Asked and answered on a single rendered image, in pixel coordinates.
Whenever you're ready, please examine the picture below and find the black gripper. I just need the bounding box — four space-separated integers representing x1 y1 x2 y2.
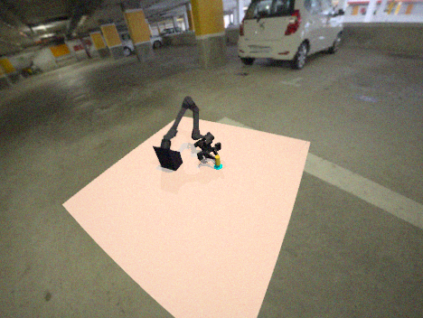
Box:
197 142 221 161

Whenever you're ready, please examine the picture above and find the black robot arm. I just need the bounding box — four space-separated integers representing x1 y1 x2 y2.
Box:
158 96 214 151

